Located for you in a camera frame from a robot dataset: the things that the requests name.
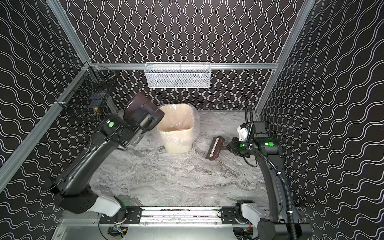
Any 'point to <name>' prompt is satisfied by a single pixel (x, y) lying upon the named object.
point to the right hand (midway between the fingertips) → (229, 147)
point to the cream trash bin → (176, 128)
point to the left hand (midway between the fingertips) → (132, 130)
